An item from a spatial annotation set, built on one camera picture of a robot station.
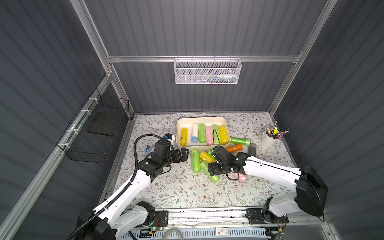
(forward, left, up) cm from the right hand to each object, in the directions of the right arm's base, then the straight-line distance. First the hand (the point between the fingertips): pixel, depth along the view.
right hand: (215, 168), depth 82 cm
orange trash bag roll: (+16, -15, -5) cm, 23 cm away
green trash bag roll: (+21, -21, -5) cm, 30 cm away
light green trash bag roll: (+7, +11, -5) cm, 14 cm away
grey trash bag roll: (+16, -26, -6) cm, 31 cm away
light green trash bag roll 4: (+34, -4, -6) cm, 35 cm away
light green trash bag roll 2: (+27, +7, -4) cm, 28 cm away
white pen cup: (+19, -35, +3) cm, 40 cm away
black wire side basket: (+7, +62, +21) cm, 66 cm away
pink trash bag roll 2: (-3, -16, -4) cm, 16 cm away
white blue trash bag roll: (+29, +12, -5) cm, 31 cm away
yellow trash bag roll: (+24, +20, -5) cm, 31 cm away
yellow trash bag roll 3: (+8, +5, -2) cm, 9 cm away
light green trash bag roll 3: (+3, +6, -2) cm, 7 cm away
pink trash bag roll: (+26, +2, -4) cm, 26 cm away
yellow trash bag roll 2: (+26, -8, -4) cm, 28 cm away
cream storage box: (+37, +17, -3) cm, 41 cm away
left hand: (+4, +17, +9) cm, 20 cm away
